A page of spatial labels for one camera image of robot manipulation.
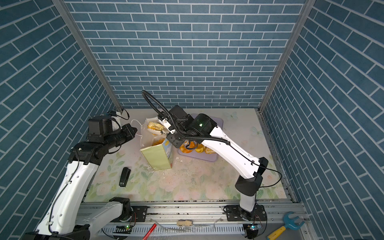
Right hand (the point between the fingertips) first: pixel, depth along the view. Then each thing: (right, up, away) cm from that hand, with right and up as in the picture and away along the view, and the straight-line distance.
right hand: (171, 133), depth 67 cm
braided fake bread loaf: (-14, -7, +30) cm, 34 cm away
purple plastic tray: (+19, -17, +27) cm, 37 cm away
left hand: (-16, +2, +3) cm, 16 cm away
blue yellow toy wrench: (+58, -43, +3) cm, 72 cm away
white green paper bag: (-7, -12, +8) cm, 16 cm away
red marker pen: (-10, -46, +2) cm, 47 cm away
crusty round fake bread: (-10, +4, +4) cm, 11 cm away
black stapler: (-29, -26, +16) cm, 42 cm away
